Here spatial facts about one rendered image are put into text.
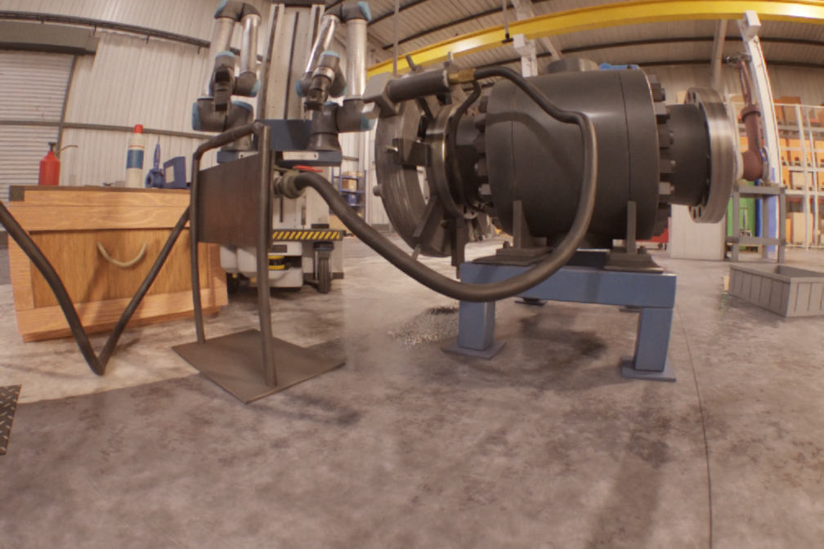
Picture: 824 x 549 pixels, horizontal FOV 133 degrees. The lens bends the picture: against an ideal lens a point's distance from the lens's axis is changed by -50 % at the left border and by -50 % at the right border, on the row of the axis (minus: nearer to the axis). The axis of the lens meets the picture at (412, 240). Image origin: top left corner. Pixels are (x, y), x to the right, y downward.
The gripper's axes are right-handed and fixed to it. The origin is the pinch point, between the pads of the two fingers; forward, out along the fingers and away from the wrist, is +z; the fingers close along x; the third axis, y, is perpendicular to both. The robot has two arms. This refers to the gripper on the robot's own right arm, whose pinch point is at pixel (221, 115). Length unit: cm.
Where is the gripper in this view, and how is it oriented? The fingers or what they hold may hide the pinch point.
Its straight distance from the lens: 138.1
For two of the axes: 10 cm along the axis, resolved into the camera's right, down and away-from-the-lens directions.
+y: -3.4, 3.6, 8.7
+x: -9.1, 1.3, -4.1
